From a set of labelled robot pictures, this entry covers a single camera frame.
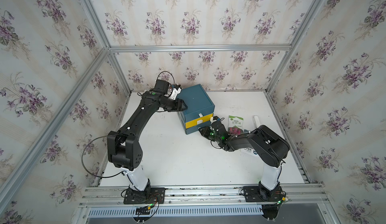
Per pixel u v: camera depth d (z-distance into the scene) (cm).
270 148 50
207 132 84
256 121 99
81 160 40
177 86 79
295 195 75
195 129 91
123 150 45
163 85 67
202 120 88
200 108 82
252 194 73
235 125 100
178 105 73
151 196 70
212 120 90
